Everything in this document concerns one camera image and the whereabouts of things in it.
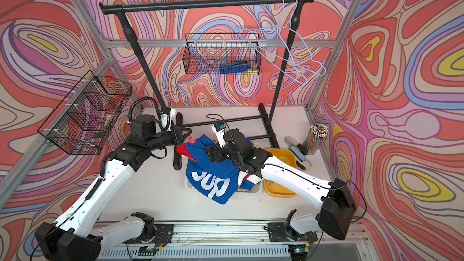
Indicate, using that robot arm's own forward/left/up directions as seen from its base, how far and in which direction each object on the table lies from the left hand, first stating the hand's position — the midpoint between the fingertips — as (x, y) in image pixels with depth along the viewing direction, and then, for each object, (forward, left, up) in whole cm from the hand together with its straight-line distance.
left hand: (192, 131), depth 72 cm
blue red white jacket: (-14, -11, -14) cm, 23 cm away
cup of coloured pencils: (+7, -57, -11) cm, 58 cm away
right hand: (-4, -8, -8) cm, 12 cm away
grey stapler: (0, -52, -25) cm, 58 cm away
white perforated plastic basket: (-17, -27, -19) cm, 38 cm away
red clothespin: (-3, +1, -2) cm, 3 cm away
